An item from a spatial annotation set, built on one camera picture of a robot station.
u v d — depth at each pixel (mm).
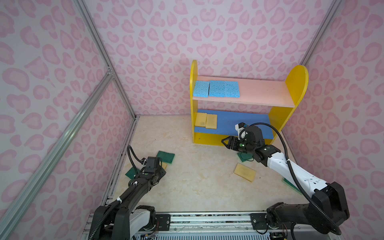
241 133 705
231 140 726
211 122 954
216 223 750
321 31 765
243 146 692
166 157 954
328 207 409
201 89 752
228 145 734
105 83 845
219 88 751
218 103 1174
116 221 406
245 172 882
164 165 927
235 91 747
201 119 969
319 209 380
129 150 675
